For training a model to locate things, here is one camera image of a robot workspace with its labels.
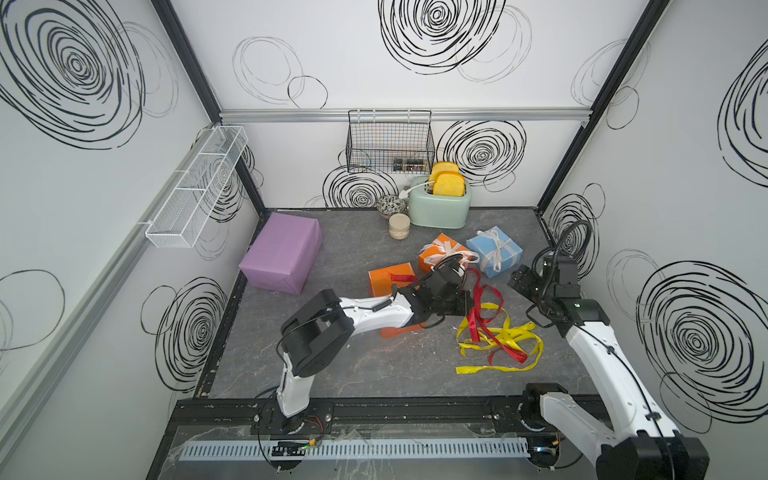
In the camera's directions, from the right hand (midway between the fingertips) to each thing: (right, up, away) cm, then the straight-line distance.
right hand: (526, 280), depth 80 cm
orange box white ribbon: (-18, +11, +22) cm, 31 cm away
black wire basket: (-35, +51, +44) cm, 76 cm away
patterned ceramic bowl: (-36, +25, +40) cm, 59 cm away
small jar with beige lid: (-33, +15, +28) cm, 46 cm away
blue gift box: (-2, +7, +16) cm, 18 cm away
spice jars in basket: (-31, +33, +7) cm, 46 cm away
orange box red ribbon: (-39, -1, +9) cm, 40 cm away
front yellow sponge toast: (-16, +30, +22) cm, 40 cm away
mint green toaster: (-22, +21, +28) cm, 42 cm away
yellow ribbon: (0, -18, +7) cm, 19 cm away
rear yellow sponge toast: (-18, +37, +24) cm, 47 cm away
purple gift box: (-70, +7, +11) cm, 71 cm away
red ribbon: (-6, -9, +14) cm, 18 cm away
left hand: (-13, -7, +1) cm, 15 cm away
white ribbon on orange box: (-19, +7, +18) cm, 27 cm away
